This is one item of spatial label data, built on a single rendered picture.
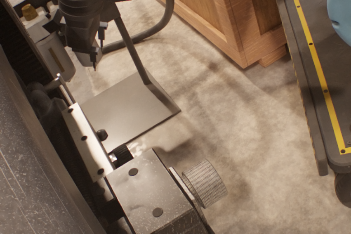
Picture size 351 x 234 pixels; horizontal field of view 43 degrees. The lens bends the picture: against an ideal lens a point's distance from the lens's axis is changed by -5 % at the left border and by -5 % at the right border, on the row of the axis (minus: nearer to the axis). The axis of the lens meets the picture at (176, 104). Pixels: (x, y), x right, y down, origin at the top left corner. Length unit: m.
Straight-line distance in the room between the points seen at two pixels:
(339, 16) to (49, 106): 0.46
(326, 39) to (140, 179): 0.73
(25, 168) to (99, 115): 1.37
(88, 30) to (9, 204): 0.58
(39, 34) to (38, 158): 1.08
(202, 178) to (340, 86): 0.58
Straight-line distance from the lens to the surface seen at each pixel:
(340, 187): 1.05
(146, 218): 0.41
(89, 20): 0.77
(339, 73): 1.00
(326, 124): 0.90
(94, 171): 0.59
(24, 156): 0.25
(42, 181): 0.25
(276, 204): 1.19
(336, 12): 0.49
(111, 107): 1.62
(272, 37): 1.50
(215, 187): 0.44
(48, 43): 1.35
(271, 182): 1.23
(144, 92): 1.60
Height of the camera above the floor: 0.99
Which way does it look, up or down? 41 degrees down
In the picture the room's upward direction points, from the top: 23 degrees counter-clockwise
